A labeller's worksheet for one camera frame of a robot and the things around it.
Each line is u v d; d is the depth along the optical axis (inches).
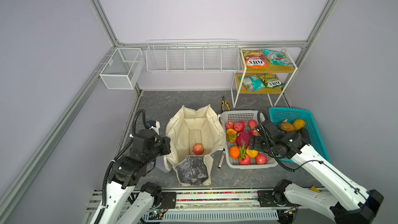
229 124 37.8
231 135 33.9
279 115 39.1
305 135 35.8
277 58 33.6
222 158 34.0
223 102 44.1
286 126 36.1
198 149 33.9
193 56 38.8
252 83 39.0
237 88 37.8
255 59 34.2
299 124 37.0
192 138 37.2
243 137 34.0
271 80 39.7
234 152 33.0
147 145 19.0
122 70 38.8
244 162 31.8
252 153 32.2
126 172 17.0
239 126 35.9
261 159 31.8
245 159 31.8
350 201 15.3
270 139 21.5
